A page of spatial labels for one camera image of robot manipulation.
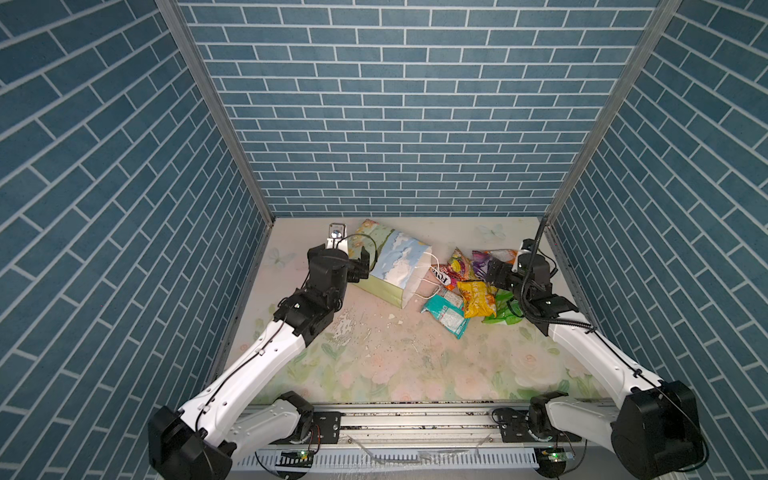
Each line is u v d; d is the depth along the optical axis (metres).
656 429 0.40
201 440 0.37
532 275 0.62
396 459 0.71
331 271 0.52
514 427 0.74
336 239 0.59
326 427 0.74
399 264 0.89
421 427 0.75
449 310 0.91
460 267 0.99
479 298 0.91
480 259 1.00
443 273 0.99
